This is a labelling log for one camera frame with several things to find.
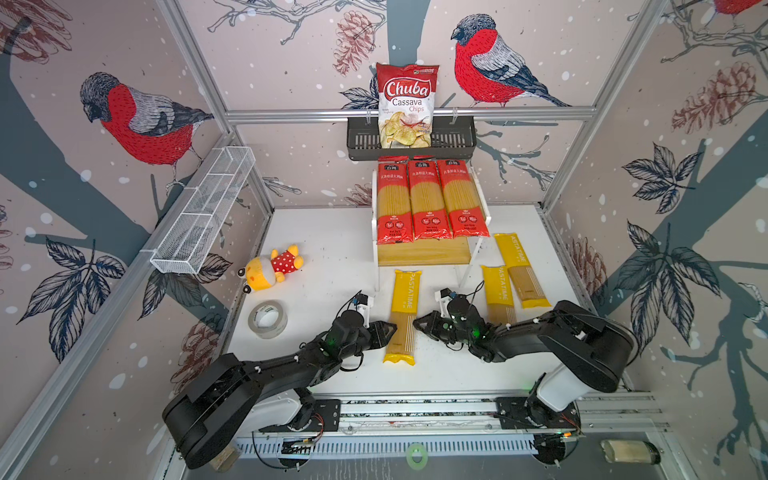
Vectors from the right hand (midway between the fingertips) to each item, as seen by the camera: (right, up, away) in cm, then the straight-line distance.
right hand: (409, 330), depth 85 cm
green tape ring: (+1, -24, -17) cm, 29 cm away
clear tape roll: (-44, +2, +6) cm, 44 cm away
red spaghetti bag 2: (+4, +34, -14) cm, 37 cm away
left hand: (-4, +1, -5) cm, 6 cm away
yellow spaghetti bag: (-1, +4, +6) cm, 8 cm away
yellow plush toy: (-47, +16, +8) cm, 50 cm away
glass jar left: (-42, -22, -21) cm, 52 cm away
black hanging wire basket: (+13, +59, +9) cm, 61 cm away
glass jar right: (+49, -21, -20) cm, 56 cm away
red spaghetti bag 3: (+13, +32, -16) cm, 38 cm away
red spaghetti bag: (-5, +37, -11) cm, 39 cm away
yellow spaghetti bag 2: (+29, +8, +8) cm, 31 cm away
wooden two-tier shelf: (+15, +22, +2) cm, 27 cm away
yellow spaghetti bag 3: (+39, +11, +10) cm, 42 cm away
